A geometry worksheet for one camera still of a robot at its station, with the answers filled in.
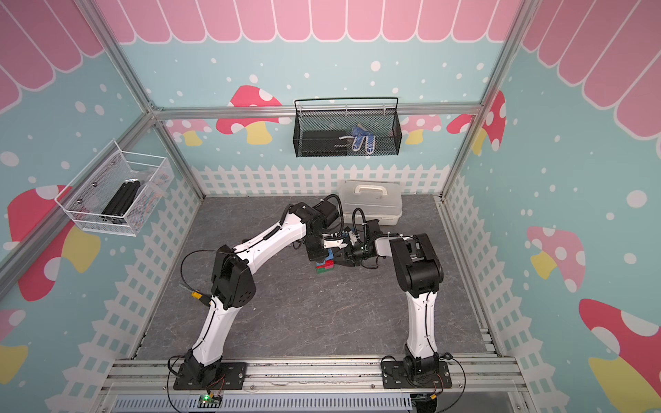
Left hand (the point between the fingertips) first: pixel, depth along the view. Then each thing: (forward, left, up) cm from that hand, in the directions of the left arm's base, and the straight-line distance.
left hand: (316, 256), depth 90 cm
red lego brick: (-1, -5, -3) cm, 6 cm away
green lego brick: (-1, -2, -9) cm, 9 cm away
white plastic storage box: (+24, -18, +3) cm, 30 cm away
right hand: (+2, -5, -5) cm, 8 cm away
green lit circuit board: (-42, +29, -12) cm, 52 cm away
